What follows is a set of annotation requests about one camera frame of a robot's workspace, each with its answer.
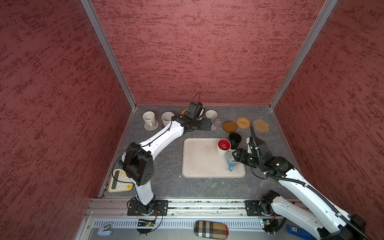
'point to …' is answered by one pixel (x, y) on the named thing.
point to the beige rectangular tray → (200, 159)
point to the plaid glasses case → (210, 229)
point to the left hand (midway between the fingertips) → (203, 126)
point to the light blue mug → (231, 161)
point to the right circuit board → (266, 222)
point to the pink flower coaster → (217, 122)
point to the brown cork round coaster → (229, 126)
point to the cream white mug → (149, 118)
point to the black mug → (235, 139)
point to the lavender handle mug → (212, 114)
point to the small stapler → (104, 230)
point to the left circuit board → (143, 222)
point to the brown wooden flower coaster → (261, 126)
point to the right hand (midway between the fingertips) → (236, 158)
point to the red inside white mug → (223, 146)
